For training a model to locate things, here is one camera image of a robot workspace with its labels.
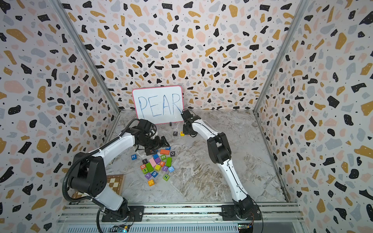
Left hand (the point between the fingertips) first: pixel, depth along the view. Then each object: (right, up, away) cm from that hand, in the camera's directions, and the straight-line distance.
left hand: (165, 147), depth 87 cm
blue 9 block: (-6, -16, -1) cm, 17 cm away
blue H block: (-21, -7, +6) cm, 23 cm away
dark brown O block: (+3, -6, +8) cm, 10 cm away
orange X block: (-8, -20, -4) cm, 21 cm away
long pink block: (-9, -10, +5) cm, 15 cm away
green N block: (+1, -17, -3) cm, 17 cm away
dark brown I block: (-14, -10, +5) cm, 18 cm away
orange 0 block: (-15, -12, +3) cm, 19 cm away
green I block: (-12, -14, +1) cm, 19 cm away
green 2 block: (-3, -8, +7) cm, 11 cm away
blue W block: (-1, -2, +11) cm, 11 cm away
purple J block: (-1, -13, +2) cm, 13 cm away
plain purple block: (-6, -9, +6) cm, 13 cm away
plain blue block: (-8, -7, +7) cm, 13 cm away
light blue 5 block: (+3, -14, +2) cm, 14 cm away
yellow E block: (+8, +6, +16) cm, 19 cm away
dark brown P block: (+3, +7, +19) cm, 21 cm away
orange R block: (-3, -11, +4) cm, 12 cm away
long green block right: (+1, -10, +6) cm, 12 cm away
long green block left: (-11, -13, +3) cm, 17 cm away
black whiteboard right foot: (-1, +14, +25) cm, 29 cm away
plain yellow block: (-5, -12, +1) cm, 13 cm away
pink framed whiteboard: (-8, +28, +19) cm, 35 cm away
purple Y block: (-10, -17, -1) cm, 20 cm away
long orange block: (-3, -5, +10) cm, 11 cm away
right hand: (+12, +8, +20) cm, 25 cm away
